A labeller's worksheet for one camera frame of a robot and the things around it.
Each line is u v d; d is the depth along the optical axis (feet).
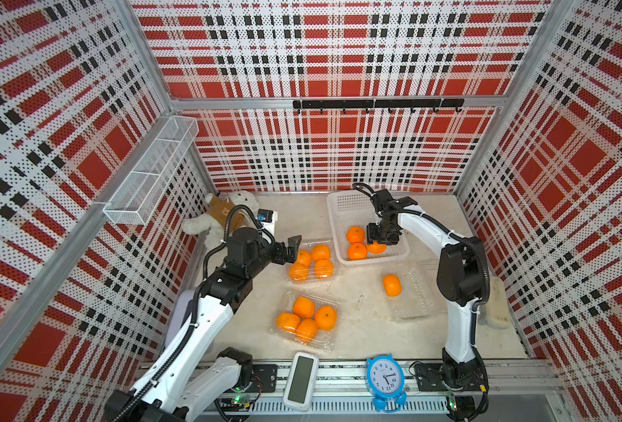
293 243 2.18
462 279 1.75
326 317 2.68
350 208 3.66
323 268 2.99
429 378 2.41
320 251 3.13
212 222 3.41
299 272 2.99
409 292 2.98
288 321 2.56
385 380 2.35
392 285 2.87
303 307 2.68
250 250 1.86
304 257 3.13
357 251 3.15
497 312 2.72
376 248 3.08
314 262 3.14
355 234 3.29
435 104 2.92
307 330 2.56
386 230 2.66
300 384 2.27
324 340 2.41
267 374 2.42
